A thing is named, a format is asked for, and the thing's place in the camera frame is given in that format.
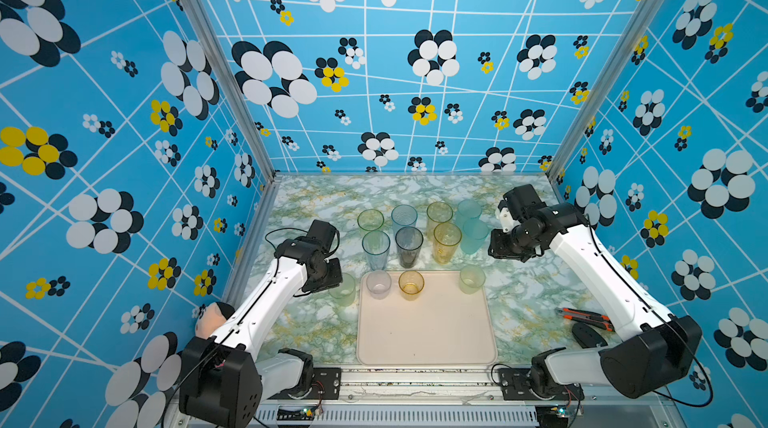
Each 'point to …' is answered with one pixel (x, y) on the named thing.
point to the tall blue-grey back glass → (403, 215)
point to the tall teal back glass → (468, 209)
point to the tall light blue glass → (376, 245)
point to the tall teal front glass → (474, 233)
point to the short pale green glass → (472, 279)
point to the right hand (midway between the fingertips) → (497, 251)
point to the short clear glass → (379, 284)
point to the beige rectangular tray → (444, 326)
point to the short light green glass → (345, 294)
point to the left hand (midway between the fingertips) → (335, 279)
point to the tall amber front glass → (446, 240)
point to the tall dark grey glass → (408, 241)
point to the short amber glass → (410, 285)
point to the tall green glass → (370, 219)
